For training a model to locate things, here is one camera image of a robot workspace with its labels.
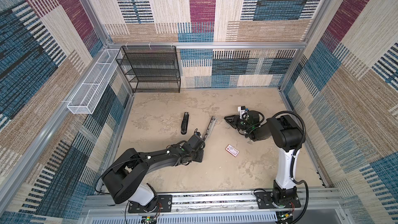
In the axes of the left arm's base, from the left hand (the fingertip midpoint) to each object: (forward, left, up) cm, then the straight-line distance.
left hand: (201, 152), depth 88 cm
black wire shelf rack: (+55, +34, +15) cm, 67 cm away
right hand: (+21, -16, +2) cm, 26 cm away
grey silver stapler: (+18, -7, 0) cm, 20 cm away
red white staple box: (+1, -17, -1) cm, 18 cm away
